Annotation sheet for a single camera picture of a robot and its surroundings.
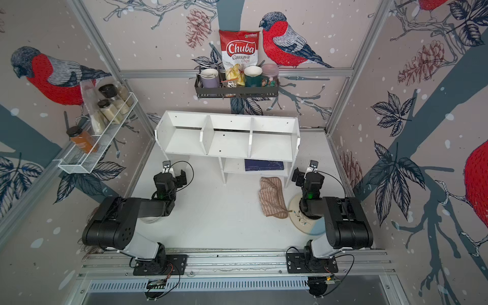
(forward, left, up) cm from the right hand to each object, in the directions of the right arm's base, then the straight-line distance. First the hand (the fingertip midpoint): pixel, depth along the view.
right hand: (307, 168), depth 94 cm
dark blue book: (-4, +27, +8) cm, 29 cm away
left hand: (-3, +67, +2) cm, 67 cm away
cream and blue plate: (-26, +3, -8) cm, 27 cm away
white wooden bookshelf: (+1, +32, +17) cm, 36 cm away
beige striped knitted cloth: (-14, +18, -6) cm, 24 cm away
